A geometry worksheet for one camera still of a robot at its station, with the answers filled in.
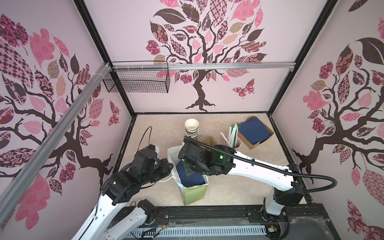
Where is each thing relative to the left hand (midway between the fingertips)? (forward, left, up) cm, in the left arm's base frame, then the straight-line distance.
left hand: (173, 168), depth 65 cm
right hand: (+1, -5, +2) cm, 5 cm away
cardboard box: (+50, -53, -20) cm, 75 cm away
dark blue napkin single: (-2, -7, -11) cm, 13 cm away
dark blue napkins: (+39, -53, -21) cm, 69 cm away
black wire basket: (+59, +22, +10) cm, 63 cm away
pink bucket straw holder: (+22, -37, -15) cm, 46 cm away
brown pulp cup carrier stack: (+25, -19, -14) cm, 34 cm away
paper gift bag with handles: (-9, -7, -5) cm, 13 cm away
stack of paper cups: (+29, -8, -6) cm, 30 cm away
